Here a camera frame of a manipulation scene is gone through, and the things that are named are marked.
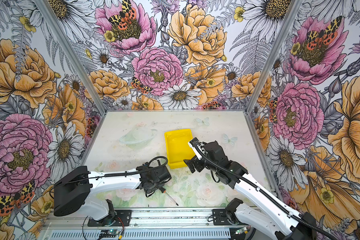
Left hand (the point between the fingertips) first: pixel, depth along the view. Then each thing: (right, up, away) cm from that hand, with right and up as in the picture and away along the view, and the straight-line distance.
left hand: (157, 187), depth 83 cm
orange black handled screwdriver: (+4, -1, -2) cm, 5 cm away
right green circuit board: (+42, -16, -12) cm, 46 cm away
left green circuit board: (-18, -16, -12) cm, 27 cm away
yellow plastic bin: (+11, +19, +15) cm, 26 cm away
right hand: (+19, +17, -8) cm, 27 cm away
